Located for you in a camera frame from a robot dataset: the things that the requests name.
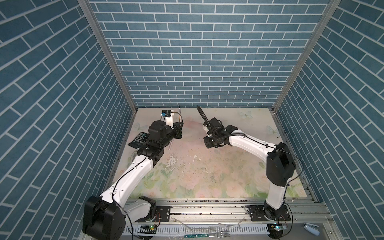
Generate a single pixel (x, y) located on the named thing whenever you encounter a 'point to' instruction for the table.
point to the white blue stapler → (312, 228)
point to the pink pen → (171, 143)
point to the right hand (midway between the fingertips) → (205, 141)
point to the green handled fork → (220, 234)
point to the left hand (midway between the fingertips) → (183, 122)
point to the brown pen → (180, 115)
